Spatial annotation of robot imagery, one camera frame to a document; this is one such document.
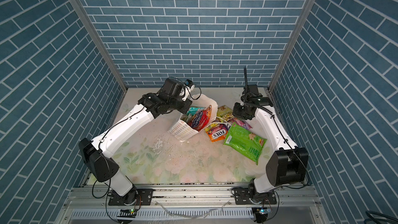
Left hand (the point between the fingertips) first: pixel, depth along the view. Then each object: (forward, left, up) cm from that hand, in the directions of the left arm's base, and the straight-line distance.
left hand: (190, 101), depth 77 cm
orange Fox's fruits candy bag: (-4, -15, -24) cm, 28 cm away
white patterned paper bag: (-11, +4, -9) cm, 15 cm away
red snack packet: (-1, -5, -16) cm, 17 cm away
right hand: (0, -24, -8) cm, 25 cm away
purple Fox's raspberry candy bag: (+3, -31, -24) cm, 40 cm away
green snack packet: (-12, -31, -23) cm, 40 cm away
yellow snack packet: (+9, -21, -23) cm, 32 cm away
